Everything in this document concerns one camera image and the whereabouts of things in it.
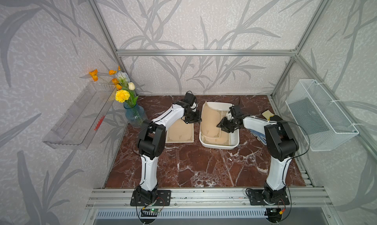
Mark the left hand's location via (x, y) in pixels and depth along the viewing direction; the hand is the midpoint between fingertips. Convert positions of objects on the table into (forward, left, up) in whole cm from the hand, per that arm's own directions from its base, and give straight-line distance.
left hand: (201, 119), depth 94 cm
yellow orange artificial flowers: (+2, +41, +22) cm, 47 cm away
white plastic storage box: (-8, -22, -6) cm, 24 cm away
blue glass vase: (+3, +43, +1) cm, 43 cm away
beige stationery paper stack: (-8, -16, -8) cm, 19 cm away
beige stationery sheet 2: (-3, +15, -9) cm, 17 cm away
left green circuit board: (-48, +25, -12) cm, 55 cm away
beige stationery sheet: (+9, -8, -11) cm, 16 cm away
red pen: (-17, +47, +22) cm, 54 cm away
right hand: (0, -12, -6) cm, 13 cm away
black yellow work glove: (+8, -51, -7) cm, 52 cm away
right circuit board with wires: (-49, -35, -9) cm, 61 cm away
